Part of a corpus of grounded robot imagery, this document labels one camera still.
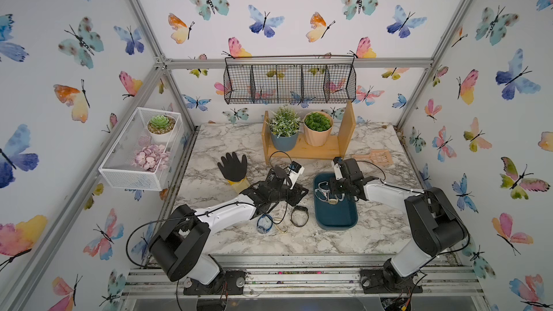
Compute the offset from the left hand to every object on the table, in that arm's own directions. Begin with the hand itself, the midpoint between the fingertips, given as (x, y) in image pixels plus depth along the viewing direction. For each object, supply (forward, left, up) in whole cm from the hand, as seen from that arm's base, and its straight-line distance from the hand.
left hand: (307, 188), depth 83 cm
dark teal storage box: (-6, -15, -13) cm, 21 cm away
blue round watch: (-12, +18, -10) cm, 24 cm away
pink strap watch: (+3, -7, -11) cm, 13 cm away
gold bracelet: (-12, +9, -12) cm, 19 cm away
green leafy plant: (+25, +8, +11) cm, 29 cm away
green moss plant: (+29, -7, +7) cm, 31 cm away
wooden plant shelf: (+25, -16, -6) cm, 30 cm away
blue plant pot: (+26, +8, -4) cm, 27 cm away
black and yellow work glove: (+17, +32, -14) cm, 39 cm away
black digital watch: (-4, +3, -9) cm, 10 cm away
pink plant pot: (+23, -6, +2) cm, 24 cm away
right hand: (+8, -13, -9) cm, 17 cm away
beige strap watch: (0, -11, -11) cm, 16 cm away
